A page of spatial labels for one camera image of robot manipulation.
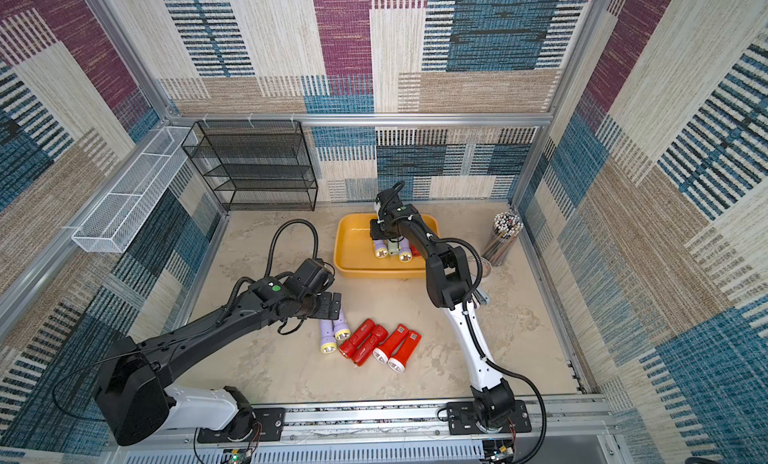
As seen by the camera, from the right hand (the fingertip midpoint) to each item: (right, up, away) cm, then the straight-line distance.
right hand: (382, 234), depth 108 cm
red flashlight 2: (-7, -29, -24) cm, 38 cm away
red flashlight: (+11, -6, -6) cm, 14 cm away
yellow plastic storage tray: (-10, -7, -3) cm, 12 cm away
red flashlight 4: (+7, -32, -25) cm, 41 cm away
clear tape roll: (+34, -11, -9) cm, 37 cm away
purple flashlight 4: (-11, -26, -22) cm, 36 cm away
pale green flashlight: (+4, -5, -6) cm, 9 cm away
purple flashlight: (0, -5, -6) cm, 8 cm away
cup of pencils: (+37, +2, -19) cm, 42 cm away
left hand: (-14, -19, -26) cm, 35 cm away
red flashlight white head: (+2, -31, -23) cm, 39 cm away
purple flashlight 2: (+8, -7, -6) cm, 12 cm away
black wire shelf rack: (-46, +25, +1) cm, 52 cm away
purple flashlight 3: (-14, -30, -25) cm, 41 cm away
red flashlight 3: (-2, -29, -25) cm, 38 cm away
